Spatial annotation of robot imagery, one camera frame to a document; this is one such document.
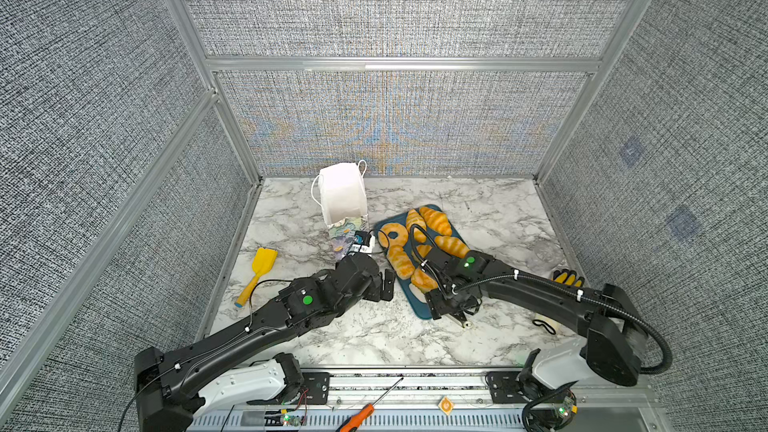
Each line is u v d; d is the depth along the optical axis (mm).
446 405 702
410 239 1016
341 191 938
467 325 687
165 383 390
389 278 634
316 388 732
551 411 716
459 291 557
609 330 412
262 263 969
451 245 957
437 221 1007
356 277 495
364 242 616
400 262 902
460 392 741
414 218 1010
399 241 1000
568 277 900
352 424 677
